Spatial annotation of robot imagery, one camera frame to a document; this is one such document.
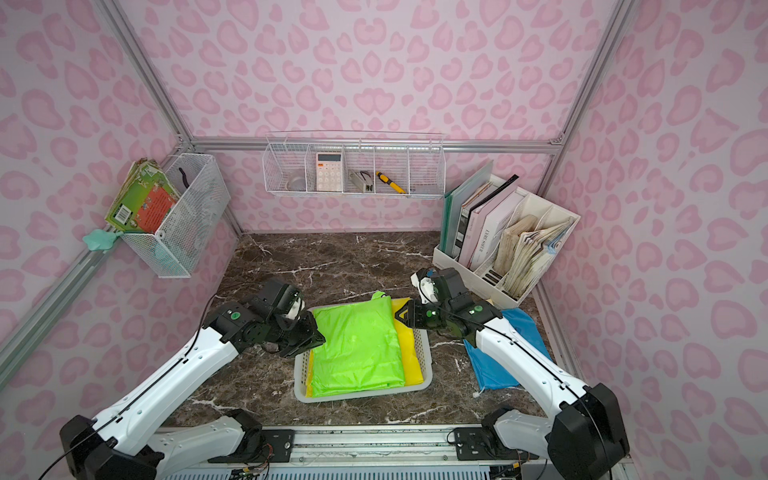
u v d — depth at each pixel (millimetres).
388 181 977
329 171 951
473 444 723
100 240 626
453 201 874
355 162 1016
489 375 818
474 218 839
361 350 771
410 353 793
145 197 722
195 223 865
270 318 560
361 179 1000
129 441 382
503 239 952
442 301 610
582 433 390
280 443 736
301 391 729
